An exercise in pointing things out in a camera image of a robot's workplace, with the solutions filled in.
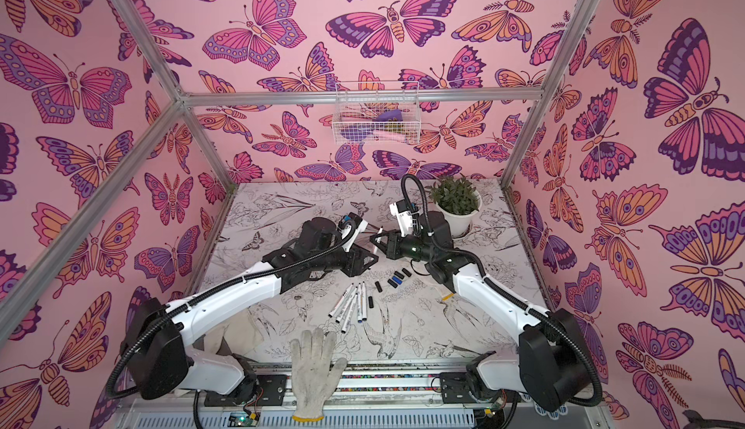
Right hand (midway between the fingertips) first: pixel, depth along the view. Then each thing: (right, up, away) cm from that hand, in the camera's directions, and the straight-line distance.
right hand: (374, 236), depth 77 cm
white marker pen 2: (-9, -19, +13) cm, 24 cm away
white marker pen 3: (-9, -24, +8) cm, 27 cm away
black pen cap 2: (+10, -13, +18) cm, 24 cm away
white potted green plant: (+27, +10, +15) cm, 32 cm away
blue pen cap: (+7, -16, +17) cm, 24 cm away
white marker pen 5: (-3, -21, +11) cm, 24 cm away
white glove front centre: (-16, -36, -1) cm, 39 cm away
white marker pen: (0, -3, -1) cm, 3 cm away
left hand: (+1, -5, 0) cm, 5 cm away
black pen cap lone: (+1, -17, +15) cm, 23 cm away
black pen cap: (+5, -16, +15) cm, 23 cm away
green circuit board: (-33, -45, -5) cm, 56 cm away
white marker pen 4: (-9, -27, +6) cm, 29 cm away
